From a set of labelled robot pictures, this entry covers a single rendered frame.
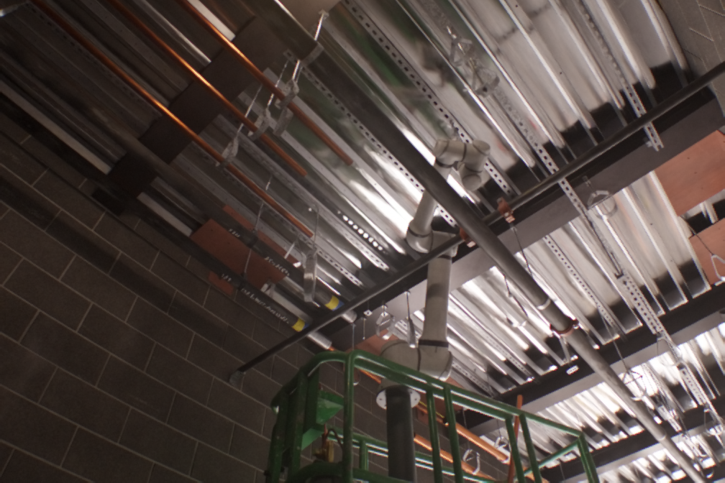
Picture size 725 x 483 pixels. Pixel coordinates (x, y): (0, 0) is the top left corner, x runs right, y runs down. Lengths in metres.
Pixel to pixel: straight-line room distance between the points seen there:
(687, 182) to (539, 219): 1.09
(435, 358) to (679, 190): 2.03
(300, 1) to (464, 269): 1.88
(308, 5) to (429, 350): 1.69
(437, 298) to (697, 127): 1.74
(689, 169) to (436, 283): 1.88
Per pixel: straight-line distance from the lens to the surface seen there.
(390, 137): 1.82
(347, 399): 1.83
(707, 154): 3.54
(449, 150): 2.11
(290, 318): 2.94
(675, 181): 3.53
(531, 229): 3.05
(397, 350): 2.36
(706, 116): 3.10
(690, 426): 6.14
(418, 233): 2.39
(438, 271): 2.45
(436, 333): 2.41
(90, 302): 2.79
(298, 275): 2.68
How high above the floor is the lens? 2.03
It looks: 54 degrees up
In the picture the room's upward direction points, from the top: straight up
